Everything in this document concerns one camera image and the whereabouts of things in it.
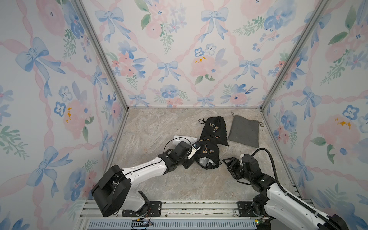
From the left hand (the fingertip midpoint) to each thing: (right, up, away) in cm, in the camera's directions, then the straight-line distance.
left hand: (192, 154), depth 85 cm
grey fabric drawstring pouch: (+39, +13, +19) cm, 45 cm away
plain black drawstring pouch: (+16, +16, +16) cm, 28 cm away
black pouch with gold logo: (+9, -1, -1) cm, 9 cm away
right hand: (+17, -1, -2) cm, 17 cm away
